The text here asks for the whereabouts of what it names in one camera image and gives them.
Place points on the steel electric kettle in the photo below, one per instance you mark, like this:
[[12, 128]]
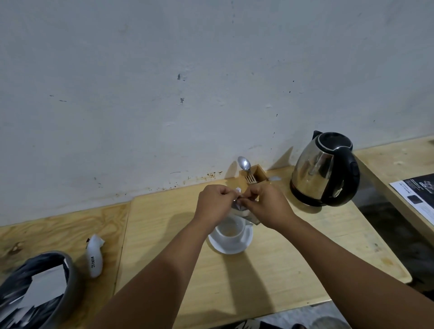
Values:
[[315, 169]]

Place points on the large printed brochure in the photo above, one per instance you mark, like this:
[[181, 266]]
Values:
[[417, 196]]

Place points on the person's right hand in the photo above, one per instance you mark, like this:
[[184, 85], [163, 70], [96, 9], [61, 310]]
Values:
[[269, 206]]

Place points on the metal fork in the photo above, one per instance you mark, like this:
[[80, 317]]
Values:
[[251, 179]]

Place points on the grey round bowl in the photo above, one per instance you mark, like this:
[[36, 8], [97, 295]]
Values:
[[73, 288]]

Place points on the small white scrap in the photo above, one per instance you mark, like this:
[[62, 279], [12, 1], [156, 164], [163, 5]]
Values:
[[275, 178]]

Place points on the person's left forearm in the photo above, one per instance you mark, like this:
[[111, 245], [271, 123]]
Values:
[[152, 288]]

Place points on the person's right forearm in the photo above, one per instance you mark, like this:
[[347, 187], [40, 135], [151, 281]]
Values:
[[356, 281]]

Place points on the person's black printed clothing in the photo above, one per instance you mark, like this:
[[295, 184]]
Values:
[[249, 324]]

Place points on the white handheld controller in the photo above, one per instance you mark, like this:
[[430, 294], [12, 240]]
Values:
[[95, 261]]

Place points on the white cup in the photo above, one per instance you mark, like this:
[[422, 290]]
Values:
[[230, 228]]

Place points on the white sachet packet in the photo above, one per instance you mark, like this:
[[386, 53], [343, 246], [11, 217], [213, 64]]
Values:
[[239, 205]]

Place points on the white saucer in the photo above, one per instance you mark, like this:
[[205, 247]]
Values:
[[230, 250]]

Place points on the metal spoon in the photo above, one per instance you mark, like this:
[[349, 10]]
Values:
[[243, 163]]

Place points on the wooden cutlery holder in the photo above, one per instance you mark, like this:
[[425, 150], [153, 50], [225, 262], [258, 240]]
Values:
[[261, 174]]

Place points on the person's left hand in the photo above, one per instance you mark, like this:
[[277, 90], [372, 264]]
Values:
[[213, 205]]

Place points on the clear plastic container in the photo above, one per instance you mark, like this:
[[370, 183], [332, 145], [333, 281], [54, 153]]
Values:
[[325, 323]]

